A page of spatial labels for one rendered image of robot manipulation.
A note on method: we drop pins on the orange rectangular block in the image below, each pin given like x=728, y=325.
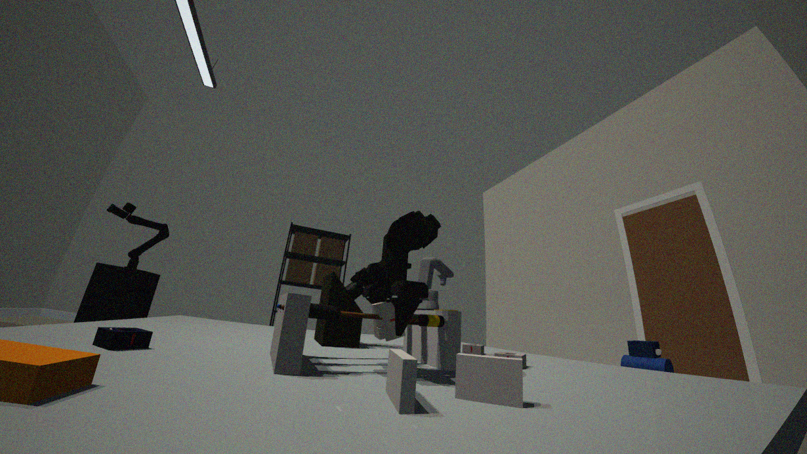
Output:
x=31, y=372

